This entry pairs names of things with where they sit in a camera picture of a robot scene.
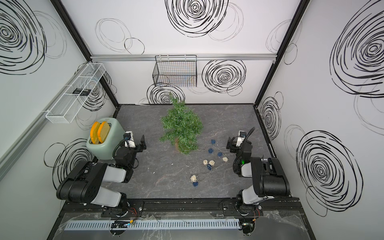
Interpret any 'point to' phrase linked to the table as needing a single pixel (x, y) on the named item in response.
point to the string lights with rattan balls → (214, 152)
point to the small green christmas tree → (181, 127)
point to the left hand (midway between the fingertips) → (134, 136)
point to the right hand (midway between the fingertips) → (238, 138)
